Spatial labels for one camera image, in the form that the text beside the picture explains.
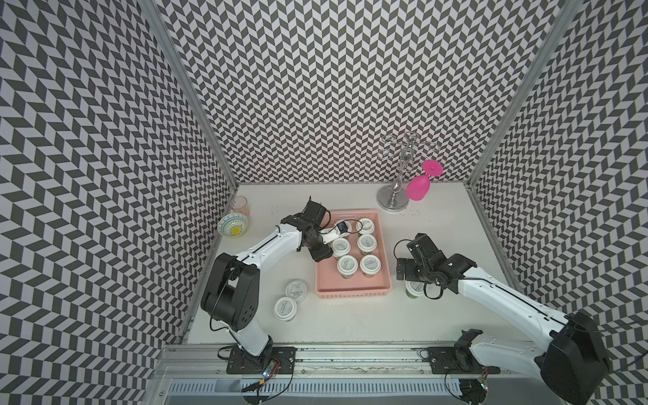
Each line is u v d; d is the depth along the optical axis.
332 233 0.78
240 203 1.08
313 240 0.68
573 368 0.38
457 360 0.65
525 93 0.84
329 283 0.90
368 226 0.94
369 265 0.85
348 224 0.96
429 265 0.62
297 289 0.81
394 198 1.12
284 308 0.77
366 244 0.91
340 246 0.90
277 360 0.71
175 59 0.81
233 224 1.02
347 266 0.85
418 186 0.94
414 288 0.80
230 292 0.46
